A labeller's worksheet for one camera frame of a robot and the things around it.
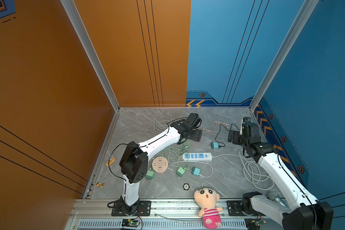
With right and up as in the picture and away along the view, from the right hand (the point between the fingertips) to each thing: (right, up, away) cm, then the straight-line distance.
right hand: (237, 133), depth 81 cm
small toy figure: (-79, -29, 0) cm, 84 cm away
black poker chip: (-30, -30, -1) cm, 42 cm away
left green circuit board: (-58, -44, -11) cm, 74 cm away
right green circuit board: (+3, -44, -11) cm, 45 cm away
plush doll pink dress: (-20, -31, -12) cm, 39 cm away
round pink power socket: (-45, -20, +5) cm, 50 cm away
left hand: (-23, 0, +5) cm, 23 cm away
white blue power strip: (-22, -15, +8) cm, 28 cm away
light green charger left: (-51, -24, +2) cm, 57 cm away
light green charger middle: (-33, -23, +3) cm, 40 cm away
